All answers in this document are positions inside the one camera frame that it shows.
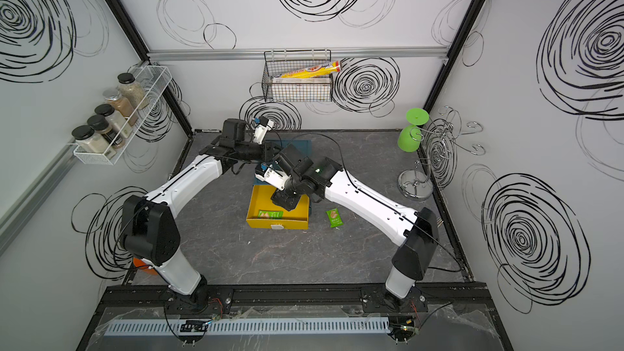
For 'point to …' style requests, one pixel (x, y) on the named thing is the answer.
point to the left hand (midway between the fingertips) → (282, 150)
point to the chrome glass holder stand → (441, 136)
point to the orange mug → (140, 264)
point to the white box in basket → (301, 89)
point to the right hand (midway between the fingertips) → (280, 192)
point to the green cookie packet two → (334, 218)
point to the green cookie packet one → (263, 214)
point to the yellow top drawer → (261, 200)
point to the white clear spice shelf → (153, 80)
